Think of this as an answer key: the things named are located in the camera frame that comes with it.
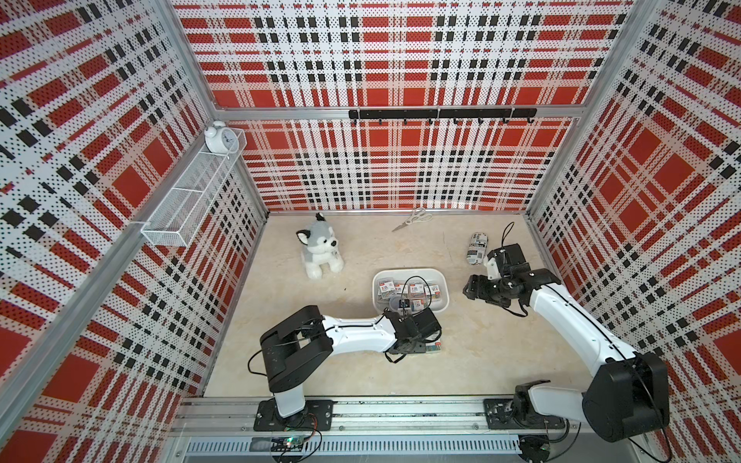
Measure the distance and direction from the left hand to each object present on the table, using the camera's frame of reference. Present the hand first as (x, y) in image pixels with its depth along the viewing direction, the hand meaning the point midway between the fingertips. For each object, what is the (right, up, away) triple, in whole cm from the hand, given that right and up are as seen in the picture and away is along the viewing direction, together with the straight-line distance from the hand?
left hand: (417, 342), depth 86 cm
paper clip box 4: (+7, +13, +9) cm, 18 cm away
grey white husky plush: (-30, +28, +4) cm, 42 cm away
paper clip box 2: (-9, +15, +7) cm, 19 cm away
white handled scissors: (+5, +42, +36) cm, 56 cm away
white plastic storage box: (+4, +15, +9) cm, 18 cm away
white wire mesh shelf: (-76, +38, +5) cm, 85 cm away
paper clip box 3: (+1, +13, +13) cm, 18 cm away
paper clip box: (+5, -1, -2) cm, 5 cm away
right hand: (+18, +15, -2) cm, 24 cm away
